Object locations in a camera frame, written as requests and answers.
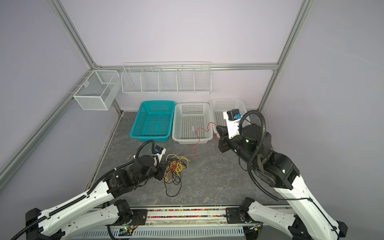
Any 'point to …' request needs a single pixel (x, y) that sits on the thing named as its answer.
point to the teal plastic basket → (154, 121)
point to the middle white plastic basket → (192, 123)
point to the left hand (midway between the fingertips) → (166, 165)
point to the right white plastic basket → (219, 105)
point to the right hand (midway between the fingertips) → (218, 128)
